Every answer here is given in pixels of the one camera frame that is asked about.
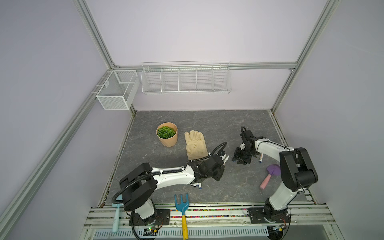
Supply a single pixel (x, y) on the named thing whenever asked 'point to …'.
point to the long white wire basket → (186, 77)
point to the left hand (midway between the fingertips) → (221, 170)
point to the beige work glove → (196, 145)
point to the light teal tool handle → (115, 224)
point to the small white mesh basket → (119, 90)
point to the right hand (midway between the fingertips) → (235, 161)
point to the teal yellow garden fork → (182, 206)
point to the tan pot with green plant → (167, 133)
